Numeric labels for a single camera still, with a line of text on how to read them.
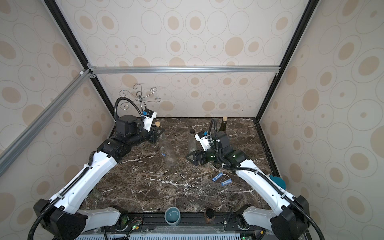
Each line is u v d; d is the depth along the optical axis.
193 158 0.65
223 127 0.80
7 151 0.52
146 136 0.62
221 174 0.90
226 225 0.73
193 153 0.64
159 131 0.69
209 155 0.64
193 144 1.06
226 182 0.87
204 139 0.66
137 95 0.85
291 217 0.38
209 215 0.68
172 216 0.75
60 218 0.36
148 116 0.61
